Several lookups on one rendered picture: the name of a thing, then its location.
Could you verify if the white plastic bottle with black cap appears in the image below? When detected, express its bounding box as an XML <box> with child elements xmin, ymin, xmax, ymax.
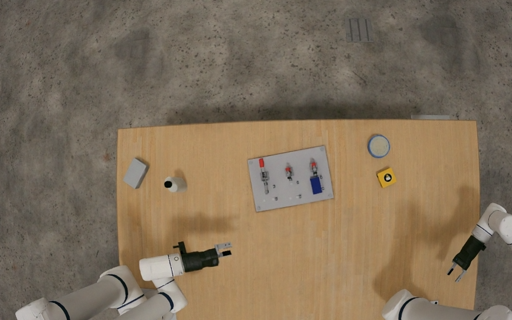
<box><xmin>164</xmin><ymin>177</ymin><xmax>188</xmax><ymax>192</ymax></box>

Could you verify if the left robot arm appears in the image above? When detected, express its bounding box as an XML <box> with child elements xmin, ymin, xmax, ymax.
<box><xmin>15</xmin><ymin>254</ymin><xmax>188</xmax><ymax>320</ymax></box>

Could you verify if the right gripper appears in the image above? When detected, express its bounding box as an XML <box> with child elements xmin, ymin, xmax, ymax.
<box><xmin>447</xmin><ymin>226</ymin><xmax>491</xmax><ymax>283</ymax></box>

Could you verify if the round grey and blue tin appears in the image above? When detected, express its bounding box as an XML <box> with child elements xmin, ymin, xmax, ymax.
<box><xmin>367</xmin><ymin>135</ymin><xmax>390</xmax><ymax>158</ymax></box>

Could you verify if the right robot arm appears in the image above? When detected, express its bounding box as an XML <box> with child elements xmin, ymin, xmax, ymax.
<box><xmin>381</xmin><ymin>203</ymin><xmax>512</xmax><ymax>320</ymax></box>

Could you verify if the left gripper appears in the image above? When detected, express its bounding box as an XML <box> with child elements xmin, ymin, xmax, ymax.
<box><xmin>170</xmin><ymin>241</ymin><xmax>232</xmax><ymax>276</ymax></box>

